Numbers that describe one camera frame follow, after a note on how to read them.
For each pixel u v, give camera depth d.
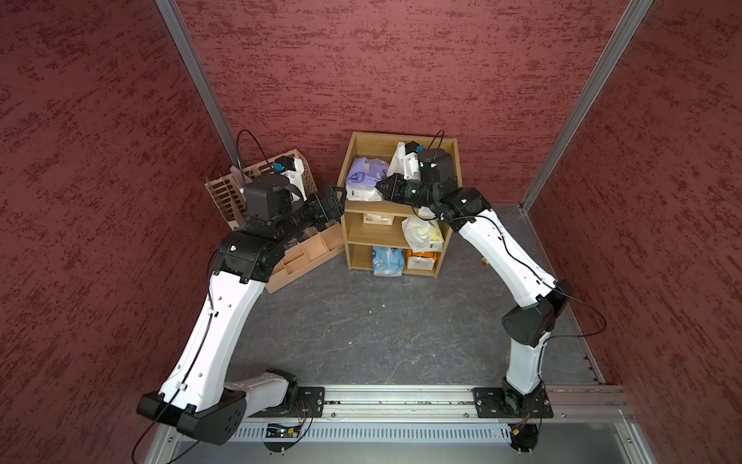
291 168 0.53
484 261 0.53
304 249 0.96
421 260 0.95
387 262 0.96
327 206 0.55
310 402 0.75
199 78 0.83
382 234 0.90
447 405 0.76
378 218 0.90
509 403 0.65
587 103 0.89
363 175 0.74
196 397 0.36
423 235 0.82
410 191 0.62
